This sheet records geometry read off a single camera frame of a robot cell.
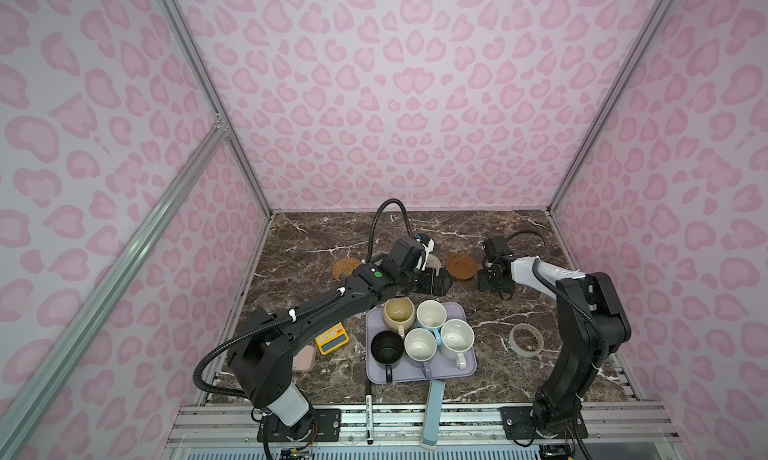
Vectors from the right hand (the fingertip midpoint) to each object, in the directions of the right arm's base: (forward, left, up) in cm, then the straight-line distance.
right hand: (492, 282), depth 97 cm
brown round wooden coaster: (+7, +9, -2) cm, 11 cm away
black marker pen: (-38, +37, 0) cm, 53 cm away
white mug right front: (-19, +13, 0) cm, 23 cm away
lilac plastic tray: (-15, +37, 0) cm, 40 cm away
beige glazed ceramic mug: (-12, +30, 0) cm, 32 cm away
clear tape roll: (-18, -7, -2) cm, 19 cm away
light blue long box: (-37, +21, +1) cm, 43 cm away
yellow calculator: (-20, +49, +1) cm, 53 cm away
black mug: (-23, +33, +2) cm, 40 cm away
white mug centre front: (-22, +24, 0) cm, 32 cm away
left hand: (-9, +18, +18) cm, 27 cm away
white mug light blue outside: (-13, +20, +3) cm, 24 cm away
